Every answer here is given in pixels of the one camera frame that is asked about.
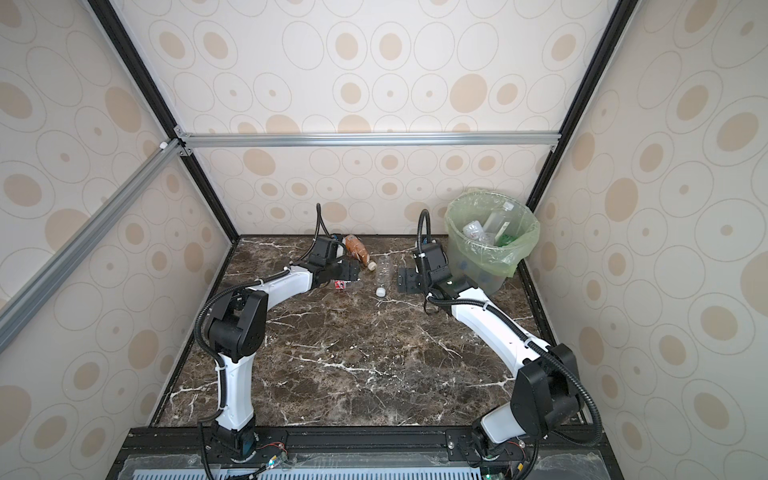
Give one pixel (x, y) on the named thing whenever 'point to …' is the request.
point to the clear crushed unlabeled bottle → (383, 273)
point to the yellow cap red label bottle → (342, 284)
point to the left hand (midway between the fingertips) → (356, 259)
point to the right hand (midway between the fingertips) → (416, 272)
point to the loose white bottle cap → (380, 292)
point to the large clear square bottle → (502, 222)
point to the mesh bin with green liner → (488, 266)
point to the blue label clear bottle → (474, 230)
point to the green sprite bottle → (505, 240)
